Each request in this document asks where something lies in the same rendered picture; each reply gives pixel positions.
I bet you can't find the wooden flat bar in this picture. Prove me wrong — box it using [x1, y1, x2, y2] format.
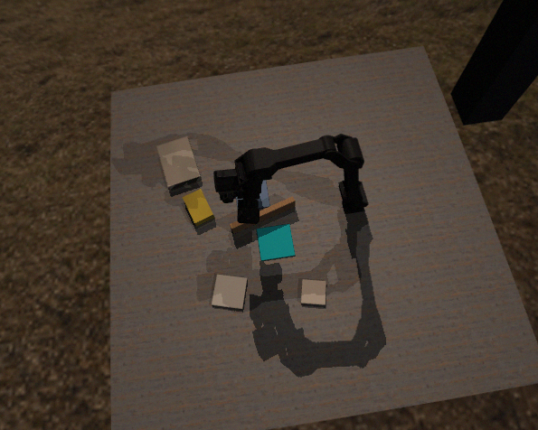
[230, 196, 296, 234]

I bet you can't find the yellow block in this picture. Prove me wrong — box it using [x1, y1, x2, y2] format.
[183, 189, 214, 227]

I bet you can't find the tan flat block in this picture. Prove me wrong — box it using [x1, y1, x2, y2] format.
[157, 136, 202, 190]

